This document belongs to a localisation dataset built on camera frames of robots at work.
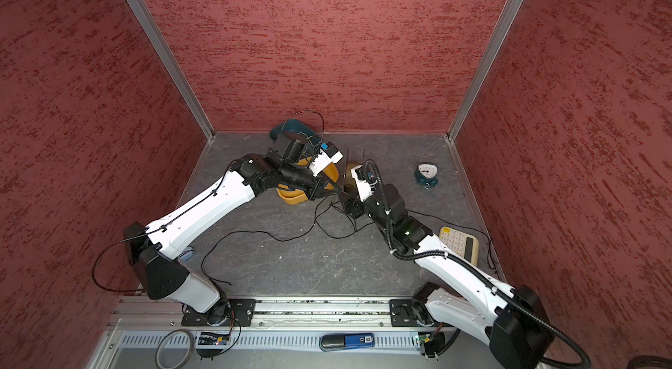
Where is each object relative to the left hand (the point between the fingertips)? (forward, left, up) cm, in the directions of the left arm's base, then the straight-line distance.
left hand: (336, 195), depth 70 cm
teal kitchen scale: (+25, -36, -23) cm, 49 cm away
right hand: (+4, -3, -5) cm, 7 cm away
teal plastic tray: (+49, +20, -21) cm, 57 cm away
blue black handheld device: (-32, -1, -21) cm, 38 cm away
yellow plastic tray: (+11, +16, -20) cm, 28 cm away
